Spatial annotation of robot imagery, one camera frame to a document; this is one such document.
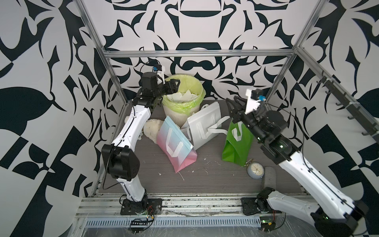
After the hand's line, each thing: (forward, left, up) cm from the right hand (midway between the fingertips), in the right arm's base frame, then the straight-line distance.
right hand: (232, 96), depth 60 cm
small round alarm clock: (-15, -18, -41) cm, 48 cm away
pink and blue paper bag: (-9, +25, -27) cm, 37 cm away
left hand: (+21, +26, -6) cm, 34 cm away
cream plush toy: (+6, +41, -32) cm, 52 cm away
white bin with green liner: (+10, +23, -16) cm, 30 cm away
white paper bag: (+3, +12, -25) cm, 29 cm away
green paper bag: (-7, -7, -27) cm, 29 cm away
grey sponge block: (-19, -25, -42) cm, 53 cm away
